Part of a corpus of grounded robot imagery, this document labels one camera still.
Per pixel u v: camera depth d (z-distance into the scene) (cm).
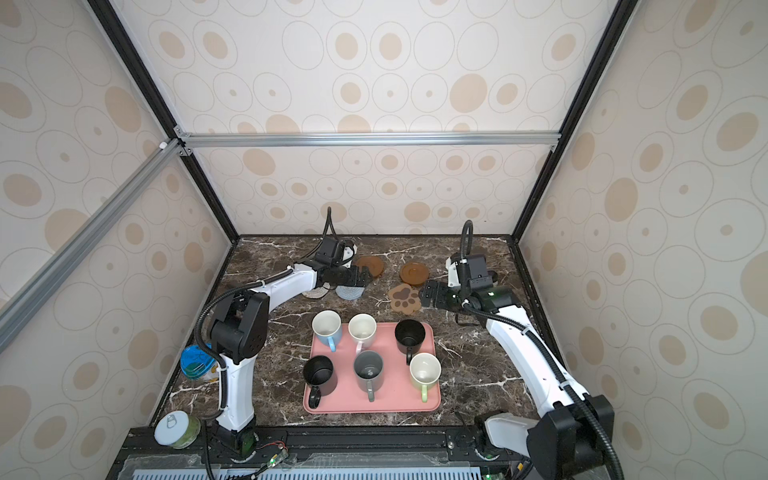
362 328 90
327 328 91
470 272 59
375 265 111
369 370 84
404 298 101
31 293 53
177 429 72
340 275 85
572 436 38
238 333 54
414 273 109
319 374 83
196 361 78
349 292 103
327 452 73
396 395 82
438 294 70
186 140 90
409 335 87
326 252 80
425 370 87
